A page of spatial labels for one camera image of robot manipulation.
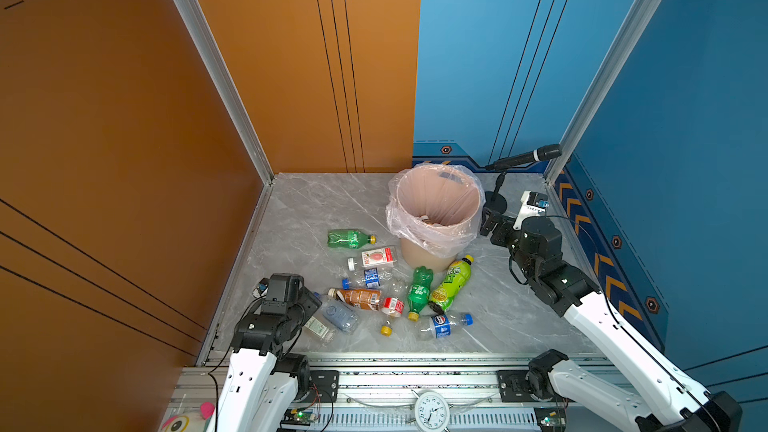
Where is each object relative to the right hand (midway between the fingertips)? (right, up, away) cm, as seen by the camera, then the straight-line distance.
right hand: (495, 213), depth 75 cm
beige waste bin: (-12, +1, +17) cm, 21 cm away
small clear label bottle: (-46, -30, +2) cm, 54 cm away
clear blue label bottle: (-32, -19, +12) cm, 39 cm away
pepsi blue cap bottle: (-13, -30, +3) cm, 33 cm away
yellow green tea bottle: (-7, -19, +12) cm, 23 cm away
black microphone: (+17, +17, +12) cm, 27 cm away
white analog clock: (-17, -45, -8) cm, 48 cm away
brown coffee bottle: (-33, -24, +8) cm, 42 cm away
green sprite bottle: (-41, -9, +24) cm, 48 cm away
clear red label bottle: (-26, -25, +6) cm, 37 cm away
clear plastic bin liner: (-26, 0, +1) cm, 26 cm away
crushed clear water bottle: (-41, -27, +6) cm, 49 cm away
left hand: (-48, -23, +4) cm, 53 cm away
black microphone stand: (+11, +4, +34) cm, 36 cm away
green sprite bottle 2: (-19, -23, +8) cm, 31 cm away
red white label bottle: (-30, -14, +17) cm, 38 cm away
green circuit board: (-47, -48, -4) cm, 67 cm away
